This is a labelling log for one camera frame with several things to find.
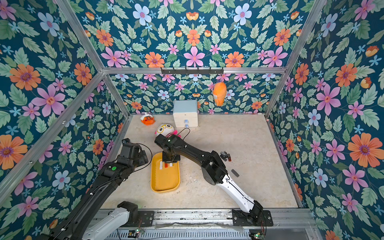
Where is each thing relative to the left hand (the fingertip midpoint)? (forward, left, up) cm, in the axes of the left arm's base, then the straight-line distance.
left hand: (141, 155), depth 79 cm
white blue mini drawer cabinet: (+32, -23, -3) cm, 40 cm away
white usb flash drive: (+1, -7, -15) cm, 16 cm away
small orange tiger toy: (+38, +6, -11) cm, 40 cm away
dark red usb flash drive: (+3, -51, -17) cm, 53 cm away
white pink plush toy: (+24, -10, -10) cm, 28 cm away
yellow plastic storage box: (-8, -11, -17) cm, 22 cm away
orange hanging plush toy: (+38, -47, +9) cm, 61 cm away
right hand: (+2, -12, -13) cm, 18 cm away
